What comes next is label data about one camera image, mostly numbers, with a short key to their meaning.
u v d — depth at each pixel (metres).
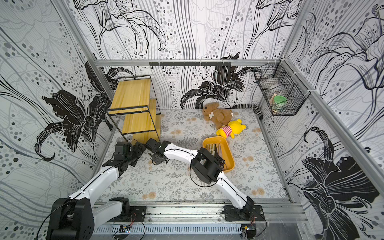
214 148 0.96
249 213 0.62
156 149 0.71
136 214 0.73
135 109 0.75
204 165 0.59
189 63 0.92
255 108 1.19
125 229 0.72
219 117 1.01
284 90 0.78
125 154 0.67
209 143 0.98
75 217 0.40
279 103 0.72
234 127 0.99
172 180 0.84
